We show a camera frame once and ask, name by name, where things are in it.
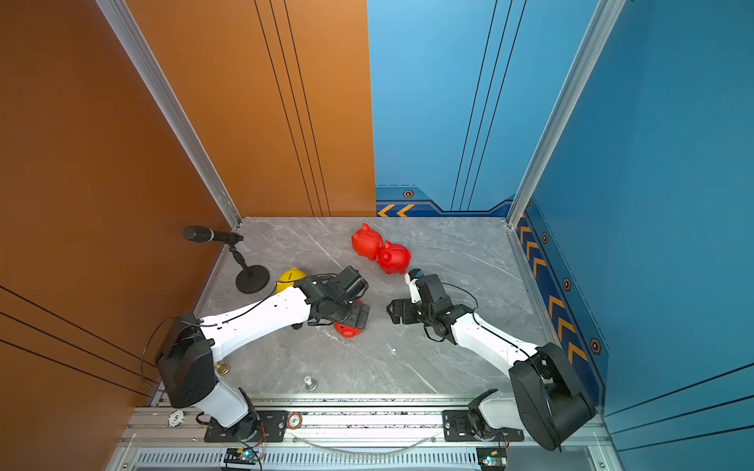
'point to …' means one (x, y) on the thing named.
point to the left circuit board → (240, 455)
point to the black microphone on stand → (251, 279)
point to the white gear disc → (176, 418)
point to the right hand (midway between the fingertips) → (401, 307)
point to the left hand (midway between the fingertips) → (356, 311)
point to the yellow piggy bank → (288, 278)
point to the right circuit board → (492, 458)
